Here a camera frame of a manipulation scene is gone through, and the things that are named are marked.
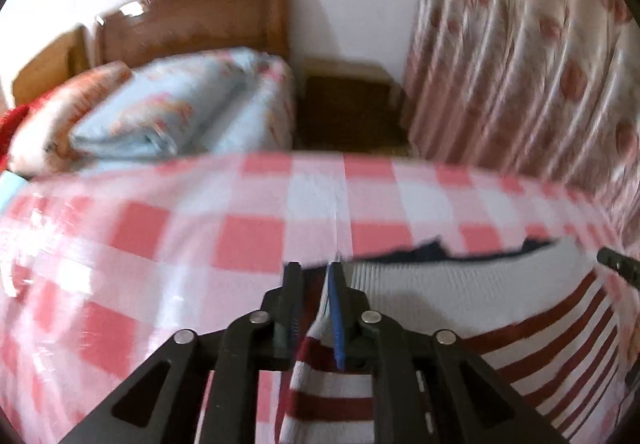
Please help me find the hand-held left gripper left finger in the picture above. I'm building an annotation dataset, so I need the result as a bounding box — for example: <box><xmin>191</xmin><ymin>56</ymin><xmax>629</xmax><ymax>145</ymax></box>
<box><xmin>60</xmin><ymin>262</ymin><xmax>304</xmax><ymax>444</ymax></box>

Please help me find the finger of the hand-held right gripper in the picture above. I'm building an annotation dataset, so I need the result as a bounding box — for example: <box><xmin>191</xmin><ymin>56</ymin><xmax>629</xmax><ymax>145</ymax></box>
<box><xmin>597</xmin><ymin>246</ymin><xmax>640</xmax><ymax>290</ymax></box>

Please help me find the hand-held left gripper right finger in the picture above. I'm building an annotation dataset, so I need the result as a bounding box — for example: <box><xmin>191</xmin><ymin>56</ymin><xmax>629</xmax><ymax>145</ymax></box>
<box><xmin>324</xmin><ymin>262</ymin><xmax>567</xmax><ymax>444</ymax></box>

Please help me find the red white striped sweater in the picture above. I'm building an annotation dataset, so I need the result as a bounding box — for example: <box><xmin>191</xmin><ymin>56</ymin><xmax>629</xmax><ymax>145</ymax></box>
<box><xmin>277</xmin><ymin>236</ymin><xmax>632</xmax><ymax>444</ymax></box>

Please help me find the pink checked bedsheet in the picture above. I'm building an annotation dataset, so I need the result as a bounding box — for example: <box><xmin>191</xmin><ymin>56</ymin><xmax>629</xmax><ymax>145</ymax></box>
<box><xmin>0</xmin><ymin>151</ymin><xmax>626</xmax><ymax>444</ymax></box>

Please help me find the wooden nightstand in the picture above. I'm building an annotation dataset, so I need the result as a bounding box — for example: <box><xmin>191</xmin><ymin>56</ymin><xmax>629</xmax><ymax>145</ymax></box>
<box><xmin>295</xmin><ymin>59</ymin><xmax>417</xmax><ymax>157</ymax></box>

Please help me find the light blue floral quilt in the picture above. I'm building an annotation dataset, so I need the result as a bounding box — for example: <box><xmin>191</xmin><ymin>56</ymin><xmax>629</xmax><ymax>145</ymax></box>
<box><xmin>70</xmin><ymin>46</ymin><xmax>295</xmax><ymax>166</ymax></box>

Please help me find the floral curtain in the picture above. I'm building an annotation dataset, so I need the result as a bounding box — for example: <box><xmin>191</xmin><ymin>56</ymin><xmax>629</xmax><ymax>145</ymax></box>
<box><xmin>402</xmin><ymin>0</ymin><xmax>640</xmax><ymax>245</ymax></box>

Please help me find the orange floral pillow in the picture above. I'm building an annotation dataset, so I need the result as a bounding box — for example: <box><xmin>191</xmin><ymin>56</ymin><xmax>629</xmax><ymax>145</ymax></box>
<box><xmin>7</xmin><ymin>61</ymin><xmax>133</xmax><ymax>175</ymax></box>

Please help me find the large wooden headboard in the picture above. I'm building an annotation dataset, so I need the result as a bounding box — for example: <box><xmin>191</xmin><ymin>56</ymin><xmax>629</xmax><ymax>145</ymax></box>
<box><xmin>95</xmin><ymin>0</ymin><xmax>293</xmax><ymax>70</ymax></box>

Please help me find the plain light blue cloth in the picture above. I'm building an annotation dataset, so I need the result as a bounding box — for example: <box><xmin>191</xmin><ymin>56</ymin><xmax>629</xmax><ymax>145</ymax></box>
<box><xmin>0</xmin><ymin>173</ymin><xmax>23</xmax><ymax>212</ymax></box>

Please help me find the red quilt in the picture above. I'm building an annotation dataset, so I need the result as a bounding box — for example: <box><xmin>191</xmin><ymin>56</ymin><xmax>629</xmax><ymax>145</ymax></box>
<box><xmin>0</xmin><ymin>91</ymin><xmax>51</xmax><ymax>156</ymax></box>

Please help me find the small wooden headboard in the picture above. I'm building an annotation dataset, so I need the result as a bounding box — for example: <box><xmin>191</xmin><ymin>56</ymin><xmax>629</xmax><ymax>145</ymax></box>
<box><xmin>12</xmin><ymin>24</ymin><xmax>93</xmax><ymax>105</ymax></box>

